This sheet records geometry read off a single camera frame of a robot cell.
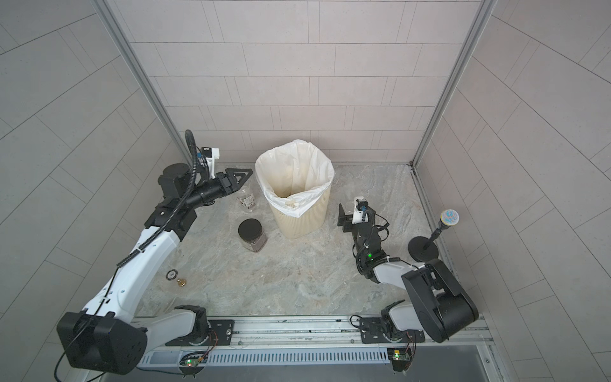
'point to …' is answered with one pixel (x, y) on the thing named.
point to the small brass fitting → (181, 282)
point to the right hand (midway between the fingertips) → (350, 202)
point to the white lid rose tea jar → (247, 200)
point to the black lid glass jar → (251, 234)
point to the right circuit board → (400, 358)
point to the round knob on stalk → (423, 249)
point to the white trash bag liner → (294, 176)
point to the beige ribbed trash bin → (292, 227)
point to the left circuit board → (193, 360)
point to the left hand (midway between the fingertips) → (252, 173)
